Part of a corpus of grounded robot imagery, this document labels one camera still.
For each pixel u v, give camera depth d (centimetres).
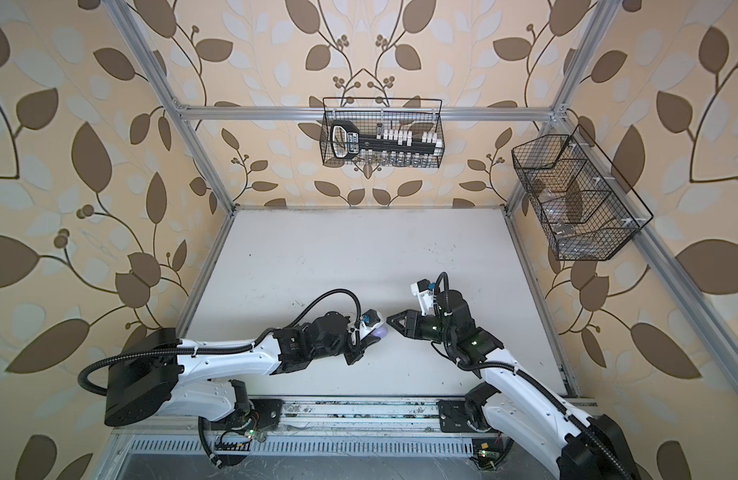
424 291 73
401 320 77
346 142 84
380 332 76
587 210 73
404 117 91
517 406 49
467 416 68
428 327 69
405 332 70
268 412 74
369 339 69
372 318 67
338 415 76
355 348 68
